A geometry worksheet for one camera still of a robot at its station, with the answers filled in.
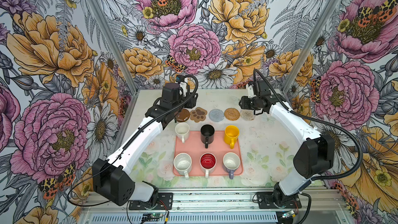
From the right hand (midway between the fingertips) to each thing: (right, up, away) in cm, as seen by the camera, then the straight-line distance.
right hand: (243, 107), depth 87 cm
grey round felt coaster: (-13, -6, +21) cm, 25 cm away
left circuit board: (-45, -49, -16) cm, 68 cm away
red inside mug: (-20, -30, -2) cm, 36 cm away
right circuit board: (+16, -48, -16) cm, 53 cm away
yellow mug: (-5, -16, +8) cm, 19 cm away
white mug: (-33, -30, -3) cm, 45 cm away
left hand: (-28, +4, -9) cm, 29 cm away
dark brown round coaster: (-36, -6, +17) cm, 40 cm away
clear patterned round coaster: (+8, -6, +18) cm, 21 cm away
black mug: (-20, -16, +7) cm, 27 cm away
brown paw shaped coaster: (-25, -6, +20) cm, 33 cm away
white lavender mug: (-7, -30, -2) cm, 31 cm away
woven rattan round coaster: (-3, -5, +21) cm, 22 cm away
